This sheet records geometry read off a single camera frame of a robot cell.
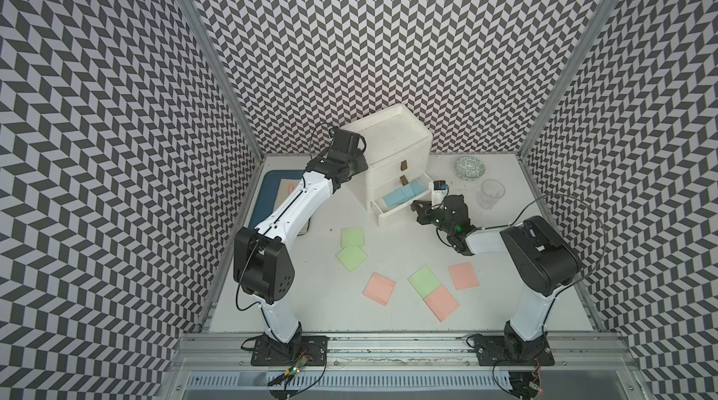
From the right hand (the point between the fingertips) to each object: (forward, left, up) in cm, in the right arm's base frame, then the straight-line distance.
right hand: (413, 205), depth 95 cm
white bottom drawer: (-4, +4, +2) cm, 6 cm away
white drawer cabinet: (+6, +6, +19) cm, 21 cm away
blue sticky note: (+11, -3, -3) cm, 12 cm away
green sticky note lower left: (-16, +21, -5) cm, 27 cm away
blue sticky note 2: (+2, +7, +2) cm, 7 cm away
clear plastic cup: (+8, -30, -3) cm, 31 cm away
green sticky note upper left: (-9, +21, -5) cm, 24 cm away
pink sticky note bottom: (-30, -7, -8) cm, 32 cm away
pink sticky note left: (-26, +12, -7) cm, 29 cm away
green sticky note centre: (-24, -2, -7) cm, 25 cm away
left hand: (+5, +18, +17) cm, 25 cm away
